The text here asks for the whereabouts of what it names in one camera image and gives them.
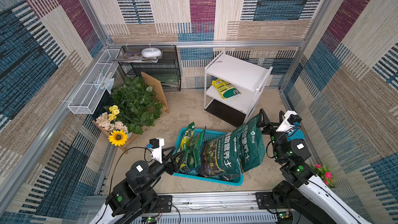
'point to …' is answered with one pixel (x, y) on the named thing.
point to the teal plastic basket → (206, 136)
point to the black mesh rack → (167, 68)
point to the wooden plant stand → (156, 83)
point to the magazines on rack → (136, 57)
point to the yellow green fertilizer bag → (183, 158)
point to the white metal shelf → (249, 79)
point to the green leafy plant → (136, 100)
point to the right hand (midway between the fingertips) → (271, 110)
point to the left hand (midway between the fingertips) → (180, 150)
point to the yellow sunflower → (118, 138)
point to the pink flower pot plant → (325, 174)
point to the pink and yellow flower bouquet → (106, 121)
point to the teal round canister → (297, 134)
